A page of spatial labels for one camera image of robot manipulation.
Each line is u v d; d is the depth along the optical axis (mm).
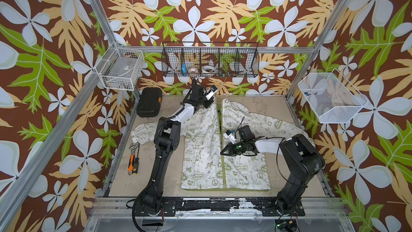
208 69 982
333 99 804
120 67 862
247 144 768
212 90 908
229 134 874
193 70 960
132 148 929
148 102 1119
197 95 841
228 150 841
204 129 1014
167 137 627
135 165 859
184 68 893
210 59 985
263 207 739
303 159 487
